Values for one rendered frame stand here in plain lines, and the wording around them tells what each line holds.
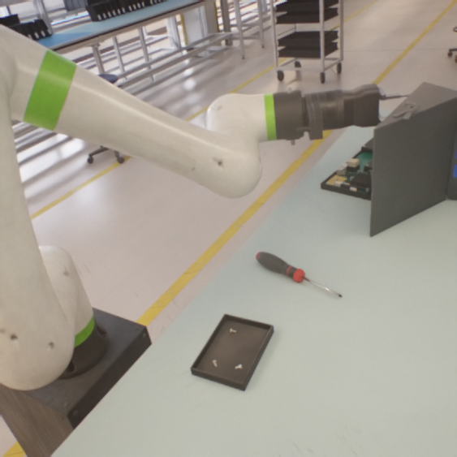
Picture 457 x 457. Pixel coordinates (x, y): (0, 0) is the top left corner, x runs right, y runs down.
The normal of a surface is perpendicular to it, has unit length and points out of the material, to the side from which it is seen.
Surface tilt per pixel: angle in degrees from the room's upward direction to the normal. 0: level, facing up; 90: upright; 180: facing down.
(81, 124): 102
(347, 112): 90
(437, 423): 0
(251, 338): 0
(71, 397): 0
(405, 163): 90
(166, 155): 98
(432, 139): 90
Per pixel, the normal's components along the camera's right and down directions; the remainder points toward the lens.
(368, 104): -0.07, 0.54
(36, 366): 0.45, 0.32
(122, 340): -0.15, -0.84
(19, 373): 0.10, 0.38
